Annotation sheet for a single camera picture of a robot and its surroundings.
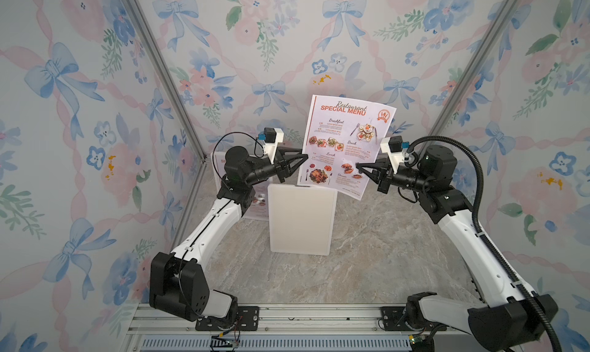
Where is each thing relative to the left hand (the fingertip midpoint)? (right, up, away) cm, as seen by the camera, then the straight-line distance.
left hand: (306, 155), depth 66 cm
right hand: (+16, -3, 0) cm, 16 cm away
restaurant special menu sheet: (-18, -18, +27) cm, 37 cm away
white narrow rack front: (-15, -9, +4) cm, 18 cm away
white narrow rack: (-1, -21, +12) cm, 24 cm away
